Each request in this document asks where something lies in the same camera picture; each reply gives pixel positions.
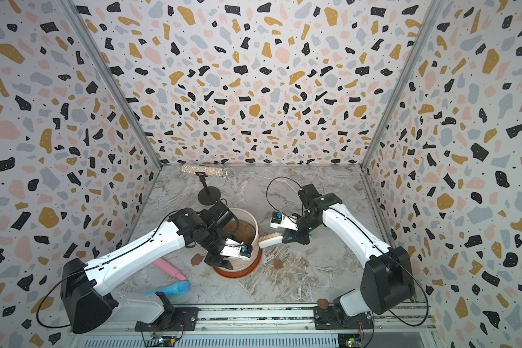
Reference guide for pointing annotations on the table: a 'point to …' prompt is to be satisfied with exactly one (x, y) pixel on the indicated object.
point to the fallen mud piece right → (278, 264)
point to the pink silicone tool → (169, 270)
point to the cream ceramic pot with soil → (248, 231)
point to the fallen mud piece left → (196, 259)
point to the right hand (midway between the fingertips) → (286, 236)
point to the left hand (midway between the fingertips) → (236, 254)
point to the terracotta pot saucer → (237, 274)
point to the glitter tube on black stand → (209, 195)
